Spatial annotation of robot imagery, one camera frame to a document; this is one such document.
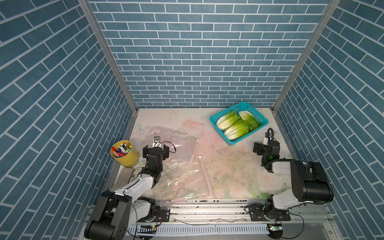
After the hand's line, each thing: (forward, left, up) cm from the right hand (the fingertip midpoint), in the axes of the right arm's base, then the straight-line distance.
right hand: (265, 143), depth 95 cm
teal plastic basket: (+17, +32, +4) cm, 36 cm away
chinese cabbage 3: (+8, +16, +4) cm, 18 cm away
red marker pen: (-18, +88, +7) cm, 90 cm away
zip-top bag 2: (-17, +44, -5) cm, 47 cm away
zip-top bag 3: (-31, +54, -3) cm, 62 cm away
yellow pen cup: (-20, +82, +10) cm, 84 cm away
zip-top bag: (-6, +53, -2) cm, 54 cm away
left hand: (-10, +66, +6) cm, 67 cm away
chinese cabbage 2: (+15, +8, +5) cm, 17 cm away
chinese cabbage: (+13, +25, +4) cm, 29 cm away
